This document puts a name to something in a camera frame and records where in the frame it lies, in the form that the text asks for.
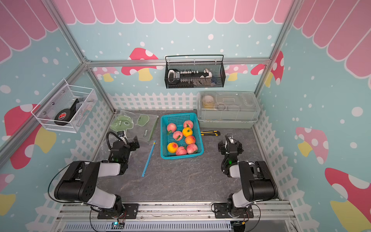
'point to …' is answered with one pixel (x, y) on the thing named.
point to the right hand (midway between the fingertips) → (230, 140)
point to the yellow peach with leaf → (187, 131)
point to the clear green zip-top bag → (138, 126)
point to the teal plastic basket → (166, 137)
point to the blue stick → (149, 159)
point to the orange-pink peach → (190, 139)
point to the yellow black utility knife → (215, 133)
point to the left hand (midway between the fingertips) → (130, 139)
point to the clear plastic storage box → (227, 109)
